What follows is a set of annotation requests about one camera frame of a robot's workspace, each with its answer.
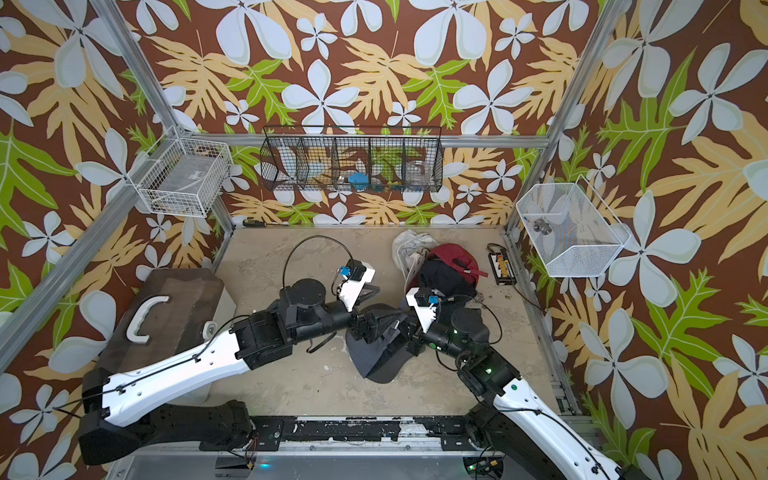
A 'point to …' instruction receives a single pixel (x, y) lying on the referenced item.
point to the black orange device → (502, 268)
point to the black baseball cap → (446, 278)
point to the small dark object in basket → (541, 226)
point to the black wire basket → (402, 159)
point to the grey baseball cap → (381, 360)
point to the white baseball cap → (409, 249)
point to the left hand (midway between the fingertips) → (390, 299)
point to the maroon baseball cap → (460, 258)
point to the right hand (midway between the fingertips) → (388, 316)
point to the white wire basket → (185, 177)
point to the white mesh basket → (569, 228)
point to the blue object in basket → (358, 179)
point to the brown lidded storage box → (161, 315)
